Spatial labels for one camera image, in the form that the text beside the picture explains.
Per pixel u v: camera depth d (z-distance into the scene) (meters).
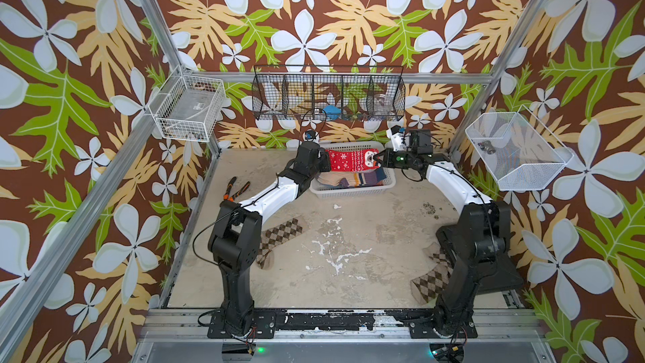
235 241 0.49
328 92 0.99
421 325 0.74
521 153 0.81
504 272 0.77
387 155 0.81
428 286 0.81
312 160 0.73
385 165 0.80
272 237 0.91
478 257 0.51
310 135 0.80
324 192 0.97
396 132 0.83
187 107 0.86
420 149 0.72
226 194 1.04
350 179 1.04
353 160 0.94
